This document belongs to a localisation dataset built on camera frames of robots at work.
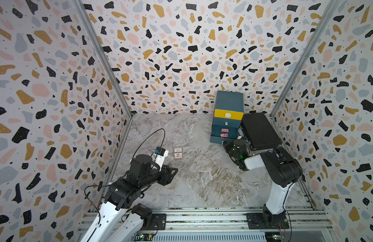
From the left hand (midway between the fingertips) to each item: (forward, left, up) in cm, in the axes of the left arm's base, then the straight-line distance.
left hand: (174, 168), depth 69 cm
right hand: (+27, -28, -16) cm, 42 cm away
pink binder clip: (+38, -31, -20) cm, 53 cm away
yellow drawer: (+38, -32, -3) cm, 50 cm away
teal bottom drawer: (+36, -28, -21) cm, 51 cm away
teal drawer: (+39, -31, -11) cm, 51 cm away
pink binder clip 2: (+34, -30, -20) cm, 50 cm away
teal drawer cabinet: (+48, -33, -1) cm, 58 cm away
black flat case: (+35, -55, -18) cm, 67 cm away
